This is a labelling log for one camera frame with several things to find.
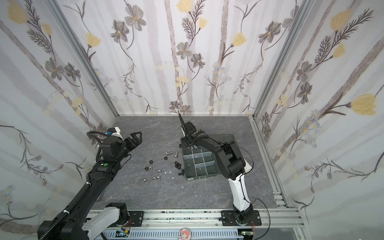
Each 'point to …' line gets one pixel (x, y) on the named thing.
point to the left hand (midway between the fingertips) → (138, 135)
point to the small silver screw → (172, 177)
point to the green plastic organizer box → (202, 161)
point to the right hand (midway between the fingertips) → (186, 138)
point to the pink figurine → (185, 234)
